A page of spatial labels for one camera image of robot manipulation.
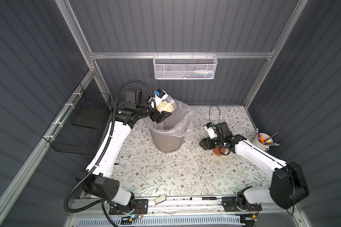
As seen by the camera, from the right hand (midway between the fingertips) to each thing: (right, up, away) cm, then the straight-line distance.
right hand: (207, 141), depth 86 cm
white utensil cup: (+36, 0, +3) cm, 36 cm away
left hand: (-25, +19, -17) cm, 36 cm away
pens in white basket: (-5, +44, +7) cm, 45 cm away
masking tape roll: (-28, -29, -13) cm, 42 cm away
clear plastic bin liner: (-18, +12, -13) cm, 25 cm away
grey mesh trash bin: (-23, -3, +5) cm, 24 cm away
